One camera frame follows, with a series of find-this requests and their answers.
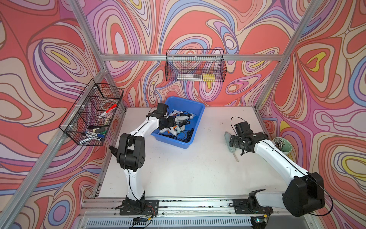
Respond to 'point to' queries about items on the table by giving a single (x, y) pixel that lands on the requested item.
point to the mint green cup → (283, 144)
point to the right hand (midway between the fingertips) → (240, 147)
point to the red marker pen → (110, 109)
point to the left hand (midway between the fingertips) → (172, 123)
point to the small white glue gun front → (163, 130)
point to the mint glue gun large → (231, 149)
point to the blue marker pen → (98, 135)
